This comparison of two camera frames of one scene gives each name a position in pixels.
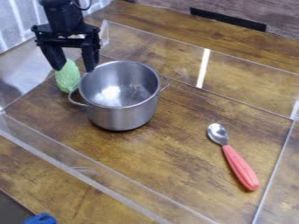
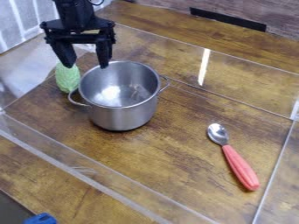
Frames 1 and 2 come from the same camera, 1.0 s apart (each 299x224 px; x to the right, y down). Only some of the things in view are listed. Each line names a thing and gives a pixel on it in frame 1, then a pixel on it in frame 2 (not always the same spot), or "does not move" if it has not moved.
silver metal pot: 119,90 does not move
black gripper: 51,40 -> 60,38
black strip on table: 219,17 does not move
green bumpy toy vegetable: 68,76 does not move
